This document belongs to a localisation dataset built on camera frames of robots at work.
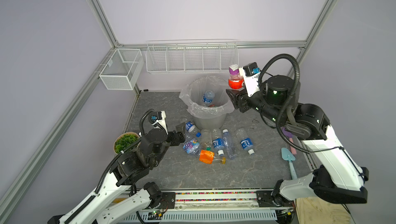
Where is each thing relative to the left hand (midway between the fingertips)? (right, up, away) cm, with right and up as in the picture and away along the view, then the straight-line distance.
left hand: (177, 127), depth 64 cm
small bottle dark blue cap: (+3, -4, +30) cm, 30 cm away
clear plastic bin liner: (+4, +14, +22) cm, 27 cm away
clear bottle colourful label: (+5, -14, +23) cm, 27 cm away
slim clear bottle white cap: (+26, -14, +25) cm, 39 cm away
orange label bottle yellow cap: (+13, -18, +18) cm, 29 cm away
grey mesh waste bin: (+18, -2, +29) cm, 34 cm away
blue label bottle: (+36, -12, +22) cm, 44 cm away
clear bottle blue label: (+20, -12, +22) cm, 32 cm away
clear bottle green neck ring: (+13, -11, +30) cm, 34 cm away
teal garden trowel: (+58, -19, +22) cm, 65 cm away
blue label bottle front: (+14, +15, +30) cm, 37 cm away
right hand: (+22, +16, -11) cm, 30 cm away
